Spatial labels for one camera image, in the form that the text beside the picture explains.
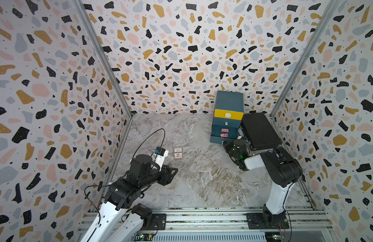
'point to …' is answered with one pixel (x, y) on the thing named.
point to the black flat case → (258, 131)
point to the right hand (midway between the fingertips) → (223, 140)
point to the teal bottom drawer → (221, 133)
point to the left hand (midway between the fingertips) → (174, 168)
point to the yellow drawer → (229, 114)
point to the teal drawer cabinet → (230, 101)
